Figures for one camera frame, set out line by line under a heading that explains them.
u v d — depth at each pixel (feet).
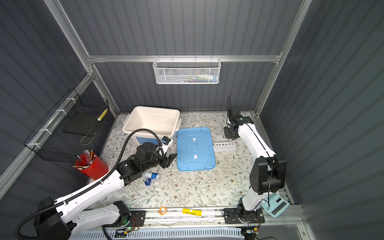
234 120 2.05
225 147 3.21
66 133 2.38
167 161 2.19
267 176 1.50
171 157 2.24
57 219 1.26
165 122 3.56
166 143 2.11
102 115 2.70
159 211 2.49
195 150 3.26
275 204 2.48
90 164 2.52
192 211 2.43
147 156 1.87
